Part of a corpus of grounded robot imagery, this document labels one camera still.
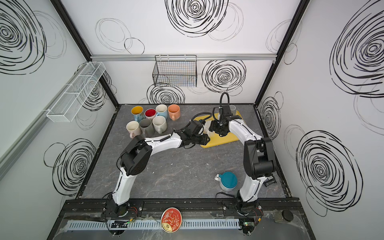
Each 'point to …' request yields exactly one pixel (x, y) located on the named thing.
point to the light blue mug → (161, 110)
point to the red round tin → (171, 220)
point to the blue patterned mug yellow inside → (138, 112)
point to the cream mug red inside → (150, 113)
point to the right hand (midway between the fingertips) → (211, 129)
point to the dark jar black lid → (279, 216)
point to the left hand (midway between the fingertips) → (211, 139)
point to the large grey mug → (146, 128)
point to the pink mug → (133, 127)
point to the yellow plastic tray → (215, 139)
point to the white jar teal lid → (228, 181)
